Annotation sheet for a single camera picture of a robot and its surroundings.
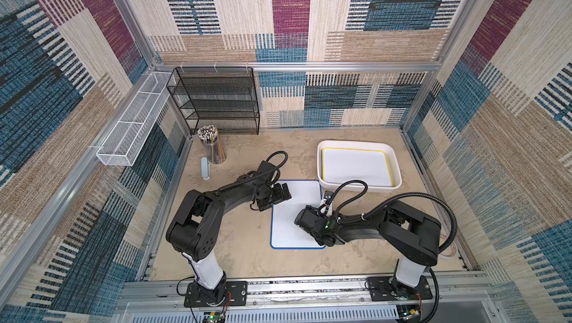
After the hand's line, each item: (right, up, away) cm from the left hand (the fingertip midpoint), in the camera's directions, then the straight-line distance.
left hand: (284, 203), depth 93 cm
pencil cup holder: (-31, +28, +1) cm, 42 cm away
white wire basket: (-50, +23, -23) cm, 59 cm away
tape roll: (+60, -15, -11) cm, 63 cm away
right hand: (+15, -4, 0) cm, 16 cm away
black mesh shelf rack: (-29, +47, +16) cm, 58 cm away
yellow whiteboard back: (+27, +14, +18) cm, 35 cm away
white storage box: (+37, +24, +14) cm, 47 cm away
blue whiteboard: (0, -10, -5) cm, 12 cm away
